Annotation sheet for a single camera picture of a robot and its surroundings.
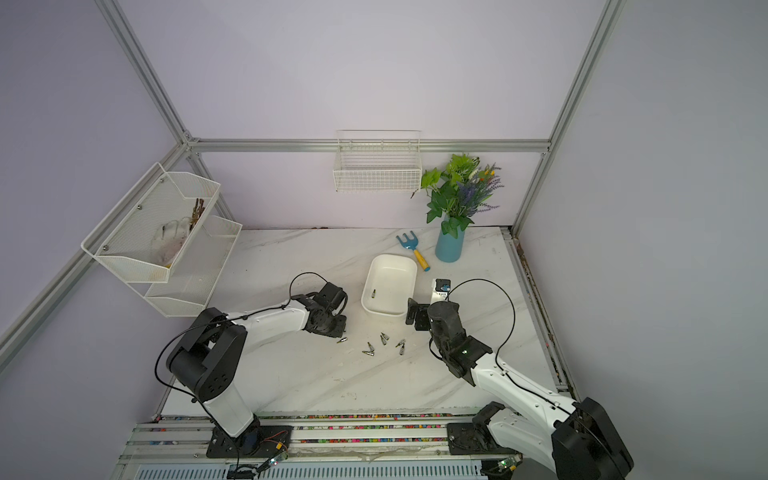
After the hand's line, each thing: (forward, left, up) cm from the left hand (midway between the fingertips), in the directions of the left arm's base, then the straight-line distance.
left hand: (335, 330), depth 93 cm
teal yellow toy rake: (+36, -26, +2) cm, 45 cm away
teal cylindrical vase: (+30, -39, +6) cm, 49 cm away
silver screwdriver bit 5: (-5, -21, 0) cm, 22 cm away
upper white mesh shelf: (+13, +48, +31) cm, 58 cm away
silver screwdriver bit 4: (-7, -12, 0) cm, 14 cm away
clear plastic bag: (+12, +41, +30) cm, 53 cm away
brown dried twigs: (+20, +36, +32) cm, 52 cm away
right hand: (+2, -28, +13) cm, 31 cm away
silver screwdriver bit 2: (-4, -3, +1) cm, 5 cm away
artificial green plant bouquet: (+28, -38, +33) cm, 58 cm away
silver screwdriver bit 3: (-2, -15, -1) cm, 16 cm away
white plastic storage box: (+21, -17, -3) cm, 27 cm away
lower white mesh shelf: (+11, +43, +13) cm, 47 cm away
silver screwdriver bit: (+13, -12, +1) cm, 18 cm away
